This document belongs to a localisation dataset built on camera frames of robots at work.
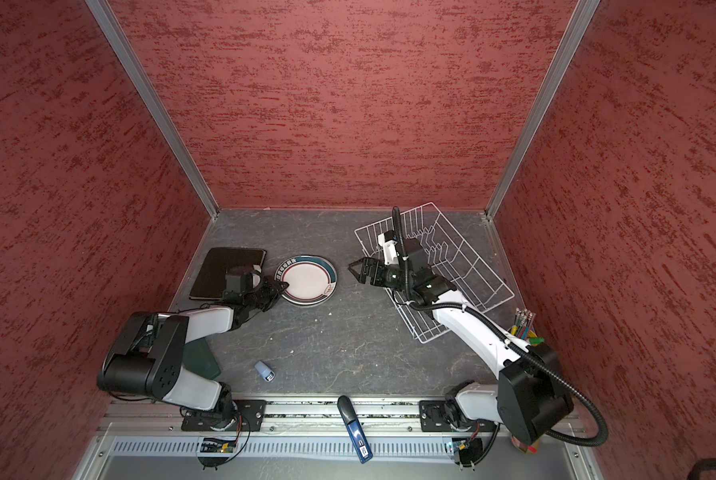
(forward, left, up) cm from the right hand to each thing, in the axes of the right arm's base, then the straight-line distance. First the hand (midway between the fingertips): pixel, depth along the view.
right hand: (357, 276), depth 79 cm
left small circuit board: (-35, +36, -21) cm, 54 cm away
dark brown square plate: (+13, +52, -21) cm, 58 cm away
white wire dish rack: (-5, -19, -18) cm, 27 cm away
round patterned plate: (+2, +16, -15) cm, 22 cm away
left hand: (+6, +22, -15) cm, 27 cm away
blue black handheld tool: (-31, +2, -15) cm, 34 cm away
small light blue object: (-19, +26, -16) cm, 36 cm away
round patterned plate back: (+10, +16, -17) cm, 26 cm away
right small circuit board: (-38, -27, -21) cm, 51 cm away
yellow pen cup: (-14, -42, -4) cm, 45 cm away
